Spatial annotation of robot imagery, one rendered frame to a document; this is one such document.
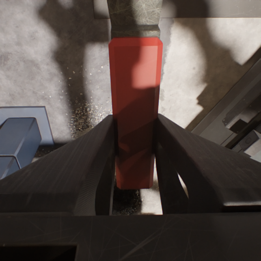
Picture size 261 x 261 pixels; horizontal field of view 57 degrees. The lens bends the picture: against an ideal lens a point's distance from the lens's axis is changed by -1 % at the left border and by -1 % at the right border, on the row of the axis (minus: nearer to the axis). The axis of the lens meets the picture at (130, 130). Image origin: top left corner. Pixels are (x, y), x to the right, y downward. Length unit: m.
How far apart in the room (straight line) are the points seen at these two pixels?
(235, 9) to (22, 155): 0.59
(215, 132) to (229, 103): 0.08
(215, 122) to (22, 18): 0.51
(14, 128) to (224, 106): 0.54
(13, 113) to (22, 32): 0.22
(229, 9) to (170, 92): 0.23
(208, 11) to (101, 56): 0.26
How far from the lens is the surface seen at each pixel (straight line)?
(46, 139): 0.75
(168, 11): 0.58
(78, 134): 0.73
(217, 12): 0.61
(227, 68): 0.67
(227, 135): 0.59
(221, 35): 0.63
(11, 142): 0.65
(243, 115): 0.54
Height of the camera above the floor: 0.57
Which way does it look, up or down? 53 degrees down
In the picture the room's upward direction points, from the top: 178 degrees clockwise
